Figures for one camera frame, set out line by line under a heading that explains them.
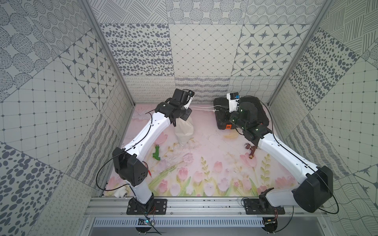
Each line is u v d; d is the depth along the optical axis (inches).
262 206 25.5
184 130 34.6
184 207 29.4
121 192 29.5
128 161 16.8
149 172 33.8
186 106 27.9
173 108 21.4
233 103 26.1
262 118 41.1
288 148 19.1
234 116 25.8
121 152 17.3
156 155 36.1
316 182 15.5
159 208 28.9
